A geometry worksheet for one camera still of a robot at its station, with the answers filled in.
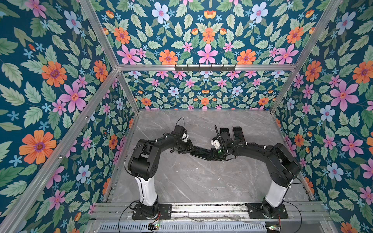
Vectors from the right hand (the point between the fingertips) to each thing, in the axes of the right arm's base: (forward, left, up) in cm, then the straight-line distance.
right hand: (208, 157), depth 90 cm
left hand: (+7, +8, +2) cm, 10 cm away
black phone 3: (+20, -24, -3) cm, 31 cm away
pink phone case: (+20, -24, -3) cm, 32 cm away
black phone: (+6, +4, -5) cm, 9 cm away
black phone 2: (+24, -15, -3) cm, 29 cm away
